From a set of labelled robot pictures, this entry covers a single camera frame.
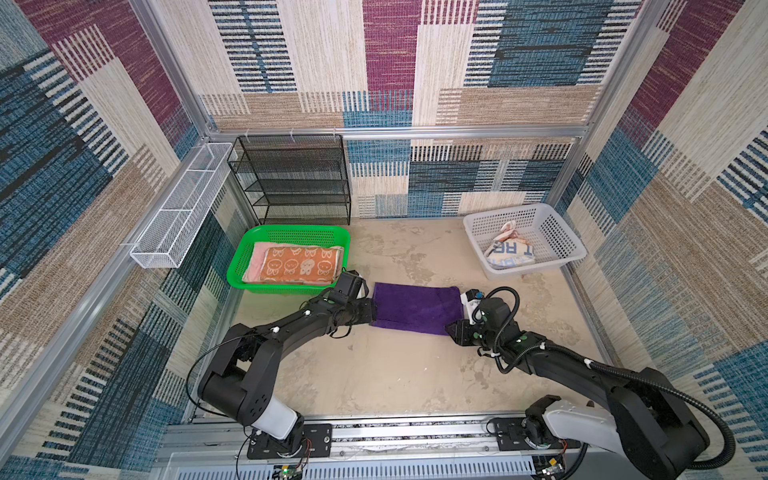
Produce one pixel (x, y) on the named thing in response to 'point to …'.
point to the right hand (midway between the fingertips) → (450, 333)
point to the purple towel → (425, 308)
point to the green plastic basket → (293, 235)
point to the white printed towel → (510, 251)
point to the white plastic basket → (555, 246)
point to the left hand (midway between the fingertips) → (373, 307)
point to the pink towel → (254, 266)
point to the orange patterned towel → (300, 265)
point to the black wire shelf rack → (294, 179)
